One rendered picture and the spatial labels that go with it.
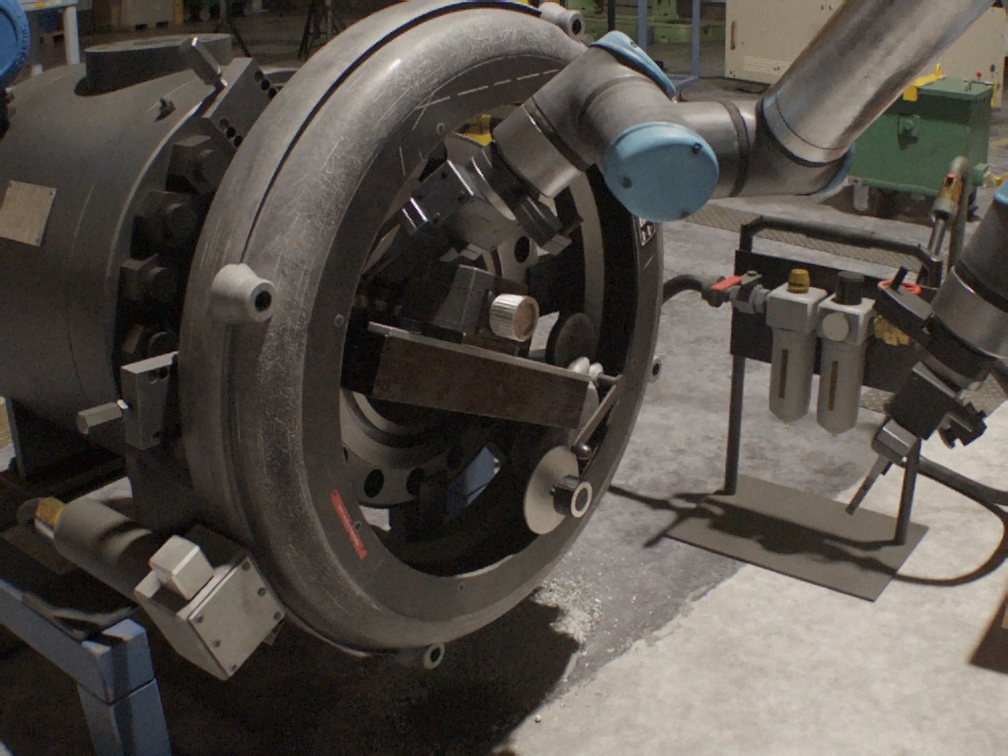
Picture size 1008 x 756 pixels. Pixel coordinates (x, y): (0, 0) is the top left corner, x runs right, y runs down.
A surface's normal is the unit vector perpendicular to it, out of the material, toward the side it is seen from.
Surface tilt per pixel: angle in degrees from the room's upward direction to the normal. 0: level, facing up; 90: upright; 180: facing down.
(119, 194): 53
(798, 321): 90
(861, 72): 125
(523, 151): 75
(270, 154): 48
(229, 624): 90
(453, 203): 66
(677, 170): 109
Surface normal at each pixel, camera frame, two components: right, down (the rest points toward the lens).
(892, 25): -0.67, 0.66
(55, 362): -0.59, 0.44
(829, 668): -0.01, -0.93
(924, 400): -0.52, 0.21
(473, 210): 0.54, 0.79
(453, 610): 0.80, 0.22
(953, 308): -0.83, -0.10
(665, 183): 0.18, 0.65
